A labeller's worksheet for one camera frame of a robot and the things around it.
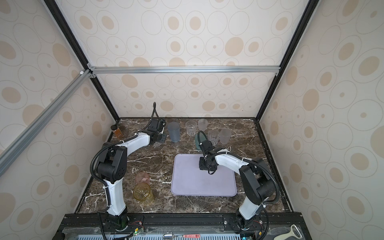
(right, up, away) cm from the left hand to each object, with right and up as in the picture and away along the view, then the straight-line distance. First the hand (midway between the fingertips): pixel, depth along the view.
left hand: (164, 132), depth 100 cm
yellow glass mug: (-9, -34, -17) cm, 39 cm away
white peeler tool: (+65, -48, -30) cm, 86 cm away
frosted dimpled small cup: (+26, +6, +13) cm, 30 cm away
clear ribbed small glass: (+17, +4, +13) cm, 22 cm away
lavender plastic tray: (+16, -28, -13) cm, 35 cm away
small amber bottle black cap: (-34, 0, +3) cm, 34 cm away
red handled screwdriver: (+18, -48, -31) cm, 60 cm away
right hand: (+26, -21, -9) cm, 34 cm away
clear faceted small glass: (+33, -3, +6) cm, 34 cm away
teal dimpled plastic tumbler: (+25, -3, -17) cm, 30 cm away
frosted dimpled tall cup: (+42, -3, +5) cm, 42 cm away
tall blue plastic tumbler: (+5, +3, +7) cm, 9 cm away
